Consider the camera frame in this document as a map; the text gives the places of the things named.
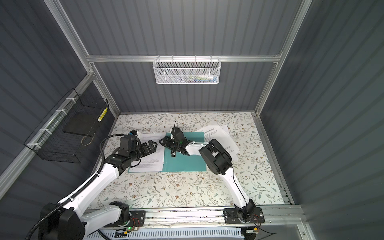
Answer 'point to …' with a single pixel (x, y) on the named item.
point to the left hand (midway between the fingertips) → (151, 146)
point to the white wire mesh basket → (187, 71)
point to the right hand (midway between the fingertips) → (161, 143)
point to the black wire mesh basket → (65, 134)
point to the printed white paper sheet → (154, 161)
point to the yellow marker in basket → (102, 114)
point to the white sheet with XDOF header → (222, 134)
